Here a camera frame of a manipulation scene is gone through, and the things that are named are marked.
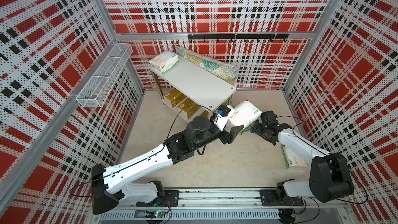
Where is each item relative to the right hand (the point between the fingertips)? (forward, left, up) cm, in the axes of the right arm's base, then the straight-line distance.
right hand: (262, 131), depth 89 cm
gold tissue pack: (+22, +53, +7) cm, 58 cm away
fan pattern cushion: (+20, +21, +28) cm, 40 cm away
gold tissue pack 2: (+14, +43, +7) cm, 45 cm away
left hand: (-10, +19, +28) cm, 35 cm away
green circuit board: (-39, +60, -8) cm, 72 cm away
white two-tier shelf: (+9, +33, +27) cm, 43 cm away
